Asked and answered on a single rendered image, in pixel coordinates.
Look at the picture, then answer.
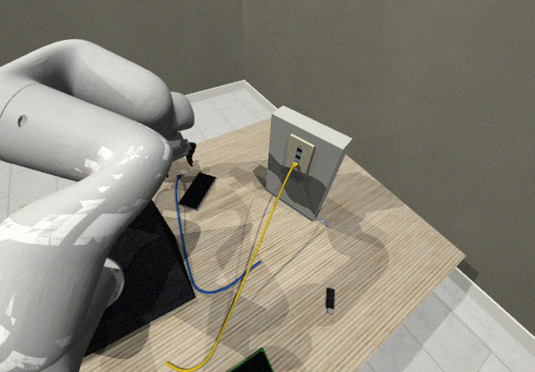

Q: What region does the beige wall plate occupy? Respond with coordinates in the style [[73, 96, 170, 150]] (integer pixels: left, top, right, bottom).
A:
[[285, 134, 315, 177]]

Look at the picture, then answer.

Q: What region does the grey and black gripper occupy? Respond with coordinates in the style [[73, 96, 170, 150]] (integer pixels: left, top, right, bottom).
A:
[[173, 131, 197, 166]]

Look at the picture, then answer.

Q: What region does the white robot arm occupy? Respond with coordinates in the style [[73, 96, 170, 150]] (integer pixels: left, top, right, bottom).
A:
[[0, 39, 194, 372]]

